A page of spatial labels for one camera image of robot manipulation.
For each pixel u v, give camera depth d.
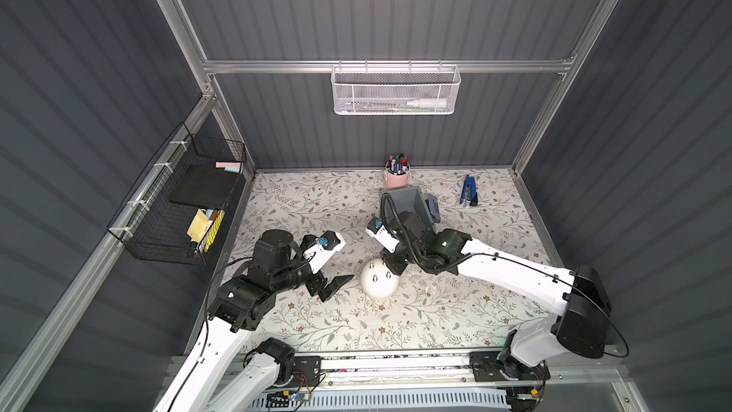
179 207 0.74
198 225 0.69
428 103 0.88
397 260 0.68
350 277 0.64
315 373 0.74
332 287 0.59
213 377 0.42
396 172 1.05
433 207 1.04
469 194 1.12
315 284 0.58
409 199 1.06
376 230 0.68
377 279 0.79
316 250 0.55
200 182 0.76
